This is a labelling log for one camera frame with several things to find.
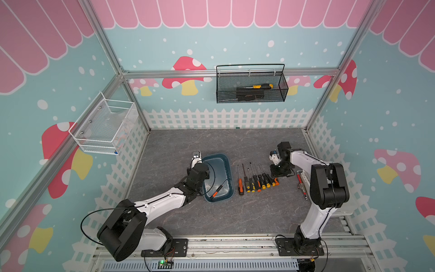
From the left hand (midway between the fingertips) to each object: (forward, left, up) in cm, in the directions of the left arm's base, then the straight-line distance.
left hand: (202, 165), depth 88 cm
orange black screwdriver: (-3, -29, -11) cm, 31 cm away
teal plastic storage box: (+3, -9, -5) cm, 11 cm away
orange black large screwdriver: (-4, -21, -12) cm, 24 cm away
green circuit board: (-42, +13, -15) cm, 46 cm away
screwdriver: (-7, -10, -10) cm, 16 cm away
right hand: (+2, -41, -11) cm, 42 cm away
